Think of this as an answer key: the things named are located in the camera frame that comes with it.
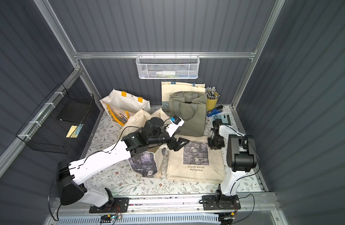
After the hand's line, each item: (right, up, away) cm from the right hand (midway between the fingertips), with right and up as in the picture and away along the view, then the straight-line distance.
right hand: (214, 148), depth 95 cm
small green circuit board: (-61, -30, -25) cm, 73 cm away
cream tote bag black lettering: (-32, +43, +10) cm, 55 cm away
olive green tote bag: (-17, +27, -10) cm, 34 cm away
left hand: (-22, +11, -29) cm, 38 cm away
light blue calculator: (+13, +20, +14) cm, 28 cm away
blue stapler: (+4, +26, +18) cm, 32 cm away
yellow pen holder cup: (0, +36, +7) cm, 37 cm away
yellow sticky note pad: (-83, +14, -20) cm, 86 cm away
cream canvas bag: (-39, -2, -24) cm, 46 cm away
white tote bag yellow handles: (-69, +30, +14) cm, 77 cm away
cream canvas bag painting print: (-14, -7, -8) cm, 18 cm away
